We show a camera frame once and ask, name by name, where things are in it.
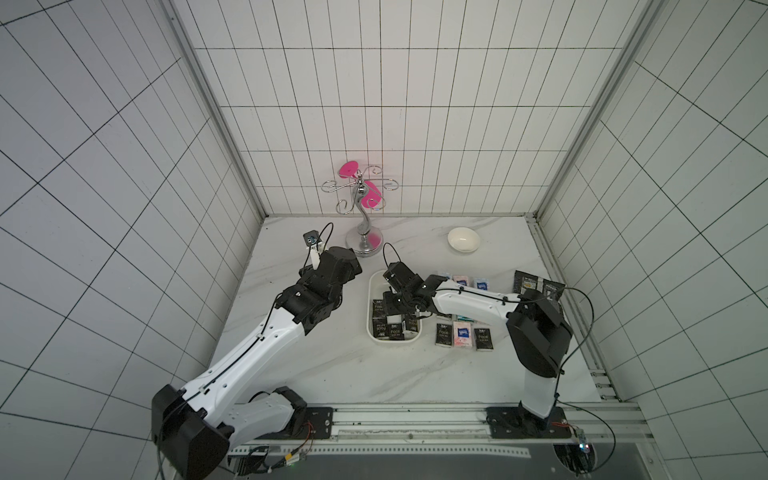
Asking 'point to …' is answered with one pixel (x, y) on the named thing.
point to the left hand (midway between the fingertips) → (332, 263)
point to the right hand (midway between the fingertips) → (376, 310)
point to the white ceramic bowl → (463, 239)
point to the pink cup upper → (348, 169)
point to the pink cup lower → (372, 196)
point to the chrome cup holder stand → (365, 241)
